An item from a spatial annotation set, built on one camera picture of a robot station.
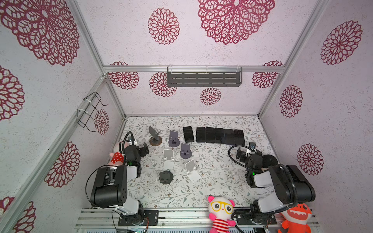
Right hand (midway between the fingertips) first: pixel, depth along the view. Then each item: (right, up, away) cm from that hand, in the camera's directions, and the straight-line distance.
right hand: (249, 146), depth 91 cm
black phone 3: (-21, +7, +19) cm, 29 cm away
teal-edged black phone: (-14, +7, +19) cm, 25 cm away
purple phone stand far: (-48, +3, +9) cm, 49 cm away
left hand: (-71, -1, +3) cm, 71 cm away
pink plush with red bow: (-82, -7, -1) cm, 82 cm away
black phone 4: (0, +5, +17) cm, 17 cm away
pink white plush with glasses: (-23, -28, -21) cm, 42 cm away
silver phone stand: (-50, -8, +1) cm, 51 cm away
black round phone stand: (-51, -17, -7) cm, 54 cm away
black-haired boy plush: (+9, -7, -6) cm, 13 cm away
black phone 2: (-28, +7, +21) cm, 36 cm away
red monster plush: (+12, -31, -23) cm, 41 cm away
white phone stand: (-35, -17, -2) cm, 39 cm away
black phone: (-38, +9, +19) cm, 44 cm away
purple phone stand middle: (-40, -4, +3) cm, 41 cm away
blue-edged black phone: (-8, +5, +16) cm, 18 cm away
